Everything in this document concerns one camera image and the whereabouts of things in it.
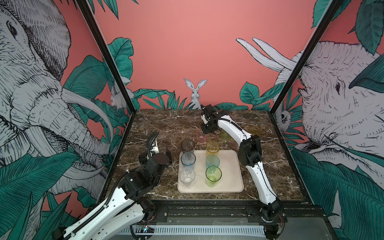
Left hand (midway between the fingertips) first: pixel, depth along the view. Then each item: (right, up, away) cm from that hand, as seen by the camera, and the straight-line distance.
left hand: (159, 149), depth 71 cm
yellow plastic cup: (+60, +8, +33) cm, 69 cm away
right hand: (+22, +9, +27) cm, 36 cm away
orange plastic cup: (+28, -2, +15) cm, 32 cm away
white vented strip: (+21, -39, -1) cm, 44 cm away
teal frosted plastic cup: (+28, -10, +17) cm, 34 cm away
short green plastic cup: (+33, +6, +2) cm, 33 cm away
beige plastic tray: (+40, -13, +17) cm, 45 cm away
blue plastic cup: (+13, -9, +16) cm, 23 cm away
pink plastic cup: (+21, +3, +31) cm, 37 cm away
